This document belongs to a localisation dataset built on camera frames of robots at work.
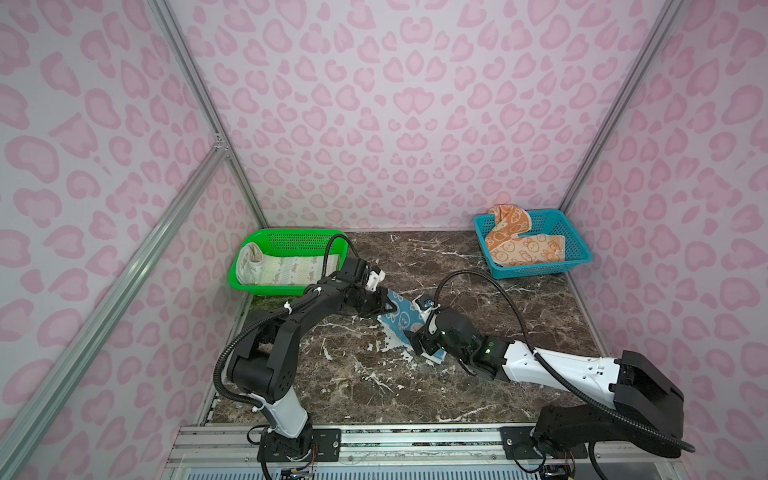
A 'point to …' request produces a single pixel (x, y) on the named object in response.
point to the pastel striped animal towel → (253, 267)
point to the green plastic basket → (290, 241)
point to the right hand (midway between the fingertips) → (418, 320)
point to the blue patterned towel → (404, 318)
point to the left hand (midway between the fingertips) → (398, 303)
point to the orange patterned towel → (505, 246)
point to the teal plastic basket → (542, 221)
